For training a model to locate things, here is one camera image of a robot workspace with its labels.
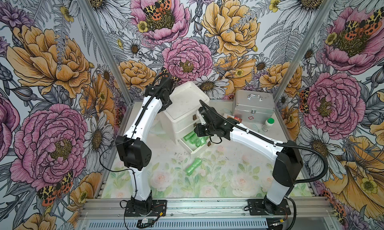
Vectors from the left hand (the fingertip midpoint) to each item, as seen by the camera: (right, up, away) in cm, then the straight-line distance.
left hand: (161, 110), depth 85 cm
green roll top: (+15, -15, +10) cm, 23 cm away
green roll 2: (+21, -16, -7) cm, 28 cm away
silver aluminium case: (+57, +2, +15) cm, 59 cm away
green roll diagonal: (+19, -30, +3) cm, 36 cm away
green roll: (+18, -18, +9) cm, 27 cm away
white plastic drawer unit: (+12, -4, -4) cm, 14 cm away
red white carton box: (+41, -4, +23) cm, 47 cm away
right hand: (+19, -13, -2) cm, 23 cm away
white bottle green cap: (+66, -9, +14) cm, 68 cm away
